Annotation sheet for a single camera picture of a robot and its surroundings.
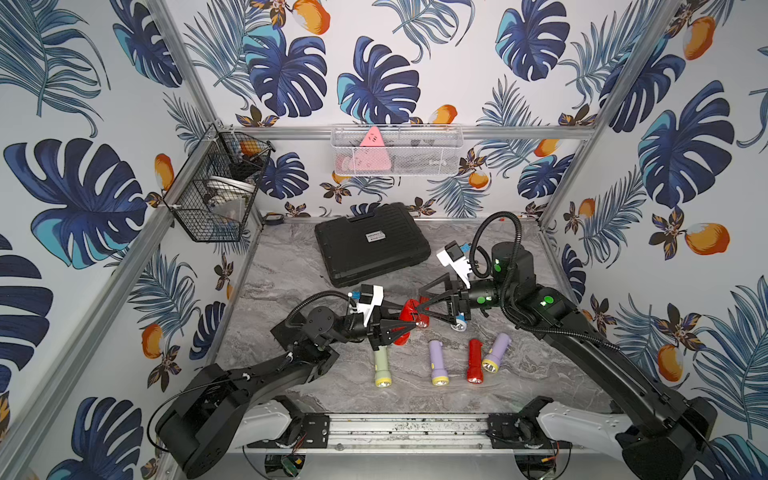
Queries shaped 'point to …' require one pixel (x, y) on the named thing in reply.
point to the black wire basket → (212, 184)
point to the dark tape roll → (273, 218)
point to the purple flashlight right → (496, 353)
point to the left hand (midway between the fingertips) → (412, 316)
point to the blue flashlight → (461, 323)
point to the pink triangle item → (371, 156)
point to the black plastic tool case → (370, 243)
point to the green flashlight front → (383, 377)
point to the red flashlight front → (475, 369)
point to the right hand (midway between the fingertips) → (420, 297)
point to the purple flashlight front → (439, 374)
